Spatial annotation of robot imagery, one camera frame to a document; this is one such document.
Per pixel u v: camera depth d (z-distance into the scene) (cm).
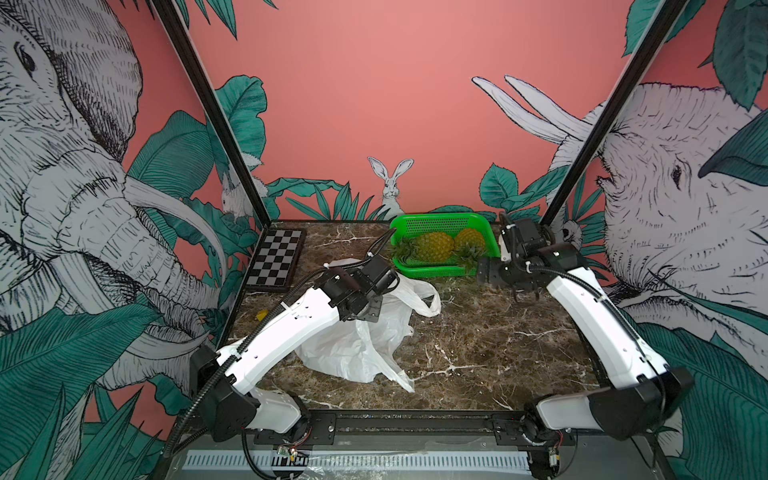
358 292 50
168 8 69
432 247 100
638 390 38
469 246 91
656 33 72
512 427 74
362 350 69
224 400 37
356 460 70
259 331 43
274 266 104
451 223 122
